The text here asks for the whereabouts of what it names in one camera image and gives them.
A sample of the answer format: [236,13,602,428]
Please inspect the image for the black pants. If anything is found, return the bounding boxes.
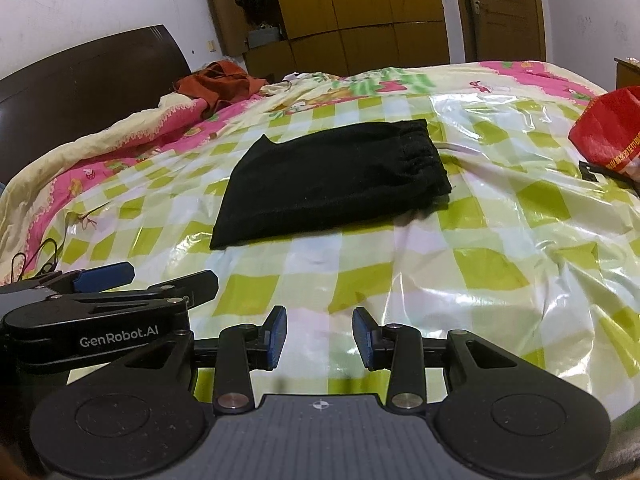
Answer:
[209,119,451,250]

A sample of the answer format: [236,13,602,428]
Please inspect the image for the pink floral cream quilt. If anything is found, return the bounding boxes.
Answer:
[1,92,258,285]

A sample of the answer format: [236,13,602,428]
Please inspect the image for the green checkered bed sheet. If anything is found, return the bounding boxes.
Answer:
[30,62,639,417]

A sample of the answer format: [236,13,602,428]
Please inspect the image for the dark brown headboard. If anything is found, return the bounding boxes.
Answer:
[1,25,191,184]

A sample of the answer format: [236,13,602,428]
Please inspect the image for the rust red garment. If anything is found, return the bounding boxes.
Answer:
[174,60,268,119]

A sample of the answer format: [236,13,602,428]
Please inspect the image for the red plastic bag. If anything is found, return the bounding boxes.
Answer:
[568,86,640,182]

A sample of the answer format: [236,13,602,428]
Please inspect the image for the brown wooden wardrobe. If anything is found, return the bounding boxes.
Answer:
[208,0,450,81]

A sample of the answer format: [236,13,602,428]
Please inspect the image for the wooden bedside table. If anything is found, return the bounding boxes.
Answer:
[614,58,640,89]

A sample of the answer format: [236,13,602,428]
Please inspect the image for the brown wooden door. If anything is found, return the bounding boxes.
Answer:
[458,0,546,61]

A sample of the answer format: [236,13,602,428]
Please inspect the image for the black cable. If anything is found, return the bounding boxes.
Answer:
[10,237,61,281]

